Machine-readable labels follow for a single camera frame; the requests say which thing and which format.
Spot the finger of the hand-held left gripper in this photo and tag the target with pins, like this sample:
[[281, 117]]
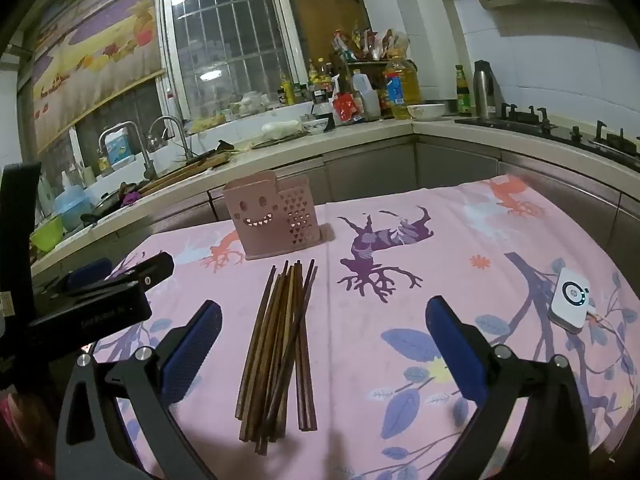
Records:
[[145, 272], [90, 272]]

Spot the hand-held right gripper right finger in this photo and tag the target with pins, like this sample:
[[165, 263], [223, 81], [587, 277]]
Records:
[[457, 355]]

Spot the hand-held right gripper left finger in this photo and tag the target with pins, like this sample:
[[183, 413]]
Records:
[[192, 347]]

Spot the bunch of wooden chopsticks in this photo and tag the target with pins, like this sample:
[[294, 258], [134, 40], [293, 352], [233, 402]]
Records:
[[277, 340]]

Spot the pink chopstick holder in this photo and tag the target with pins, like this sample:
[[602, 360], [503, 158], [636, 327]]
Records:
[[255, 210]]

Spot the person's left forearm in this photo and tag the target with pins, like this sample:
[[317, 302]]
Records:
[[22, 435]]

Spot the green plastic bowl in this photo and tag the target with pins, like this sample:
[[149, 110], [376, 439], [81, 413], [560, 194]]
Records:
[[47, 235]]

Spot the black pan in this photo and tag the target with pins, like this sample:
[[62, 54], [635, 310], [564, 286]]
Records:
[[100, 210]]

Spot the light blue plastic container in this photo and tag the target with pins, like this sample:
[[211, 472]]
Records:
[[72, 207]]

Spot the purple cloth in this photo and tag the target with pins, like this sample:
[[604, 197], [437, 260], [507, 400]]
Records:
[[130, 197]]

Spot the pale green bottle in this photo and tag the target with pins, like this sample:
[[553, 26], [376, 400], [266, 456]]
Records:
[[45, 192]]

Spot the white squeeze bottle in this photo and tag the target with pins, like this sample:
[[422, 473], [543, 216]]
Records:
[[64, 182]]

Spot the angular steel faucet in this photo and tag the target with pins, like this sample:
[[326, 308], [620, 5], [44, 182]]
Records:
[[149, 167]]

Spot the wooden cutting board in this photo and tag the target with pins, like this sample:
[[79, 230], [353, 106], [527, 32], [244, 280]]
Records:
[[180, 172]]

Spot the pink printed tablecloth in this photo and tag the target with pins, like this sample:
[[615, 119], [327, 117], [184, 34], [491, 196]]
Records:
[[350, 350]]

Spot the small yellow bottle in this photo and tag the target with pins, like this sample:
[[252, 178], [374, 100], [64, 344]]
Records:
[[103, 164]]

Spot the white round-dial device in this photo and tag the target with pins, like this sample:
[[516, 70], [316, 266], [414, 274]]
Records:
[[570, 300]]

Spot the blue white detergent container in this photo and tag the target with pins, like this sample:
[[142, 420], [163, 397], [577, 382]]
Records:
[[119, 150]]

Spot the curved steel faucet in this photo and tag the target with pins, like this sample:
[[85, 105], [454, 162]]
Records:
[[187, 150]]

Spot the yellow food pile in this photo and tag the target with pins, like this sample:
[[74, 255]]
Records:
[[207, 122]]

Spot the dark round board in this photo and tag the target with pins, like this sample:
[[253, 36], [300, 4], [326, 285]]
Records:
[[265, 143]]

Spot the white dough lump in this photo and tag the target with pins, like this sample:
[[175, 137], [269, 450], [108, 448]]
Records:
[[280, 128]]

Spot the pale plastic bag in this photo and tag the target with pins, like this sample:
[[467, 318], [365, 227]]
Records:
[[255, 104]]

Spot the kitchen counter with steel cabinets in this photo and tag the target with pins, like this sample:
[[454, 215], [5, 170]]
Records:
[[370, 165]]

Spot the small patterned bowl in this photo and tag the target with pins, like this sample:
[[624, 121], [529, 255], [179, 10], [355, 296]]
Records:
[[316, 126]]

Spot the printed roller blind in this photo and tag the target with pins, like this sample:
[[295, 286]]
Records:
[[95, 45]]

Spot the black gas stove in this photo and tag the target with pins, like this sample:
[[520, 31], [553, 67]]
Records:
[[550, 130]]

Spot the white bowl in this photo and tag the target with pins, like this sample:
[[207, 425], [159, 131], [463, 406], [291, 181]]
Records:
[[425, 111]]

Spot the barred window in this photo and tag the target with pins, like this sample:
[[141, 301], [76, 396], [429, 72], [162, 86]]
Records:
[[225, 35]]

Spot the row of sauce bottles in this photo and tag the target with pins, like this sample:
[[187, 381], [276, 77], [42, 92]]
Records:
[[315, 77]]

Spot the red snack packet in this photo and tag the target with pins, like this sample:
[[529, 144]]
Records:
[[345, 107]]

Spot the green glass bottle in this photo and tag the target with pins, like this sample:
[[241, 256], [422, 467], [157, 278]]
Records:
[[463, 95]]

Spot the steel thermos kettle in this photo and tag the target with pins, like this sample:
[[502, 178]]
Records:
[[483, 90]]

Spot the white plastic jug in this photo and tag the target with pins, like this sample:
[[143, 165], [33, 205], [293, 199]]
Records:
[[367, 100]]

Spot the large cooking oil bottle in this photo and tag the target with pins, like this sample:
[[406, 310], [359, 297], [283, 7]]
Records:
[[402, 85]]

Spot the brown wooden panel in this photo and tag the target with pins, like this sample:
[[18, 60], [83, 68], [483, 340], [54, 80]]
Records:
[[325, 20]]

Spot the pile of snack packets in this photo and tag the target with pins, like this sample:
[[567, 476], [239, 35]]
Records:
[[370, 42]]

